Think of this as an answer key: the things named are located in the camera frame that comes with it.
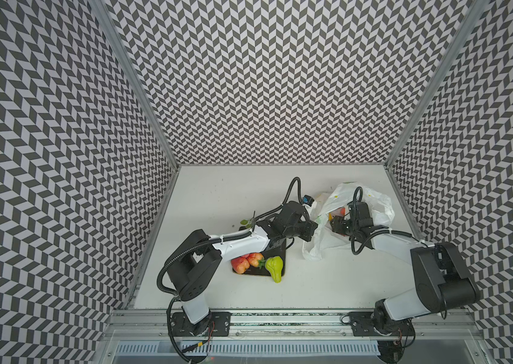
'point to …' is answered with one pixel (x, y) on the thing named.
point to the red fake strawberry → (240, 265)
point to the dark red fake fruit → (342, 211)
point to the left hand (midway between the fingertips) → (318, 227)
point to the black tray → (278, 250)
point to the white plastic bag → (322, 240)
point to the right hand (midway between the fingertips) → (336, 227)
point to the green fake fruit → (275, 265)
